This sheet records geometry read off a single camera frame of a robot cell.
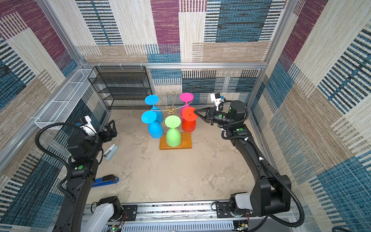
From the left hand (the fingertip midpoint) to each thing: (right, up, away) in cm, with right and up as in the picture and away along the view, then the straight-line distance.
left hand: (106, 123), depth 71 cm
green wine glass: (+32, -6, +3) cm, 33 cm away
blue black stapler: (-6, -31, +10) cm, 33 cm away
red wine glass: (+40, 0, +1) cm, 40 cm away
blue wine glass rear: (+21, +12, +7) cm, 25 cm away
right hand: (+43, +4, -2) cm, 43 cm away
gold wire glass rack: (+31, +7, +5) cm, 32 cm away
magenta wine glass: (+39, +14, +8) cm, 42 cm away
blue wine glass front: (+22, -3, +8) cm, 24 cm away
